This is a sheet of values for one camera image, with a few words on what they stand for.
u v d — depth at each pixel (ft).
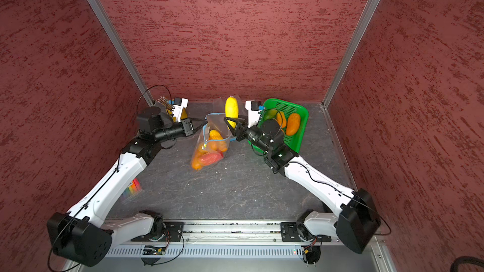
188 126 2.08
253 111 1.98
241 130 1.97
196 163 2.80
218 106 3.86
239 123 2.00
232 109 2.15
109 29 2.83
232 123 2.14
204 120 2.28
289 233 2.41
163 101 3.27
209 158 2.73
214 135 2.84
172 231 2.44
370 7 2.60
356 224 1.30
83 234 1.22
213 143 2.61
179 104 2.12
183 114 2.11
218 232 2.48
